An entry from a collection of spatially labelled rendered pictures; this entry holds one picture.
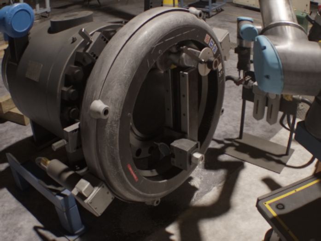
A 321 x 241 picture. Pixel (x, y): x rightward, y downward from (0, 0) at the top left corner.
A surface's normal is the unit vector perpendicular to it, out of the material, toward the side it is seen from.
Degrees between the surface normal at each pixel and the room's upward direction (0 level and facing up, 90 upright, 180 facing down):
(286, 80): 100
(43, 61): 51
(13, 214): 0
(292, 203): 0
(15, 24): 90
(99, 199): 90
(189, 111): 90
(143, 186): 90
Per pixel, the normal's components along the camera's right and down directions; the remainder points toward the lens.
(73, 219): 0.79, 0.28
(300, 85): -0.10, 0.76
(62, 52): -0.41, -0.42
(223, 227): -0.02, -0.88
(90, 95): -0.54, -0.07
